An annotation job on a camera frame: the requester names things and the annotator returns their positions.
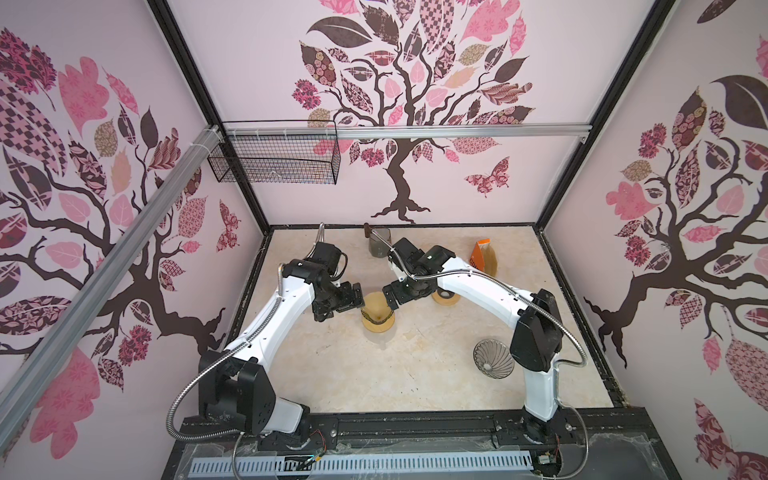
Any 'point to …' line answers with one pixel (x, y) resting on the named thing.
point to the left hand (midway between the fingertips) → (349, 311)
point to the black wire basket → (280, 151)
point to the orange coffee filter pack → (483, 257)
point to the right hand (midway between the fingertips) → (400, 292)
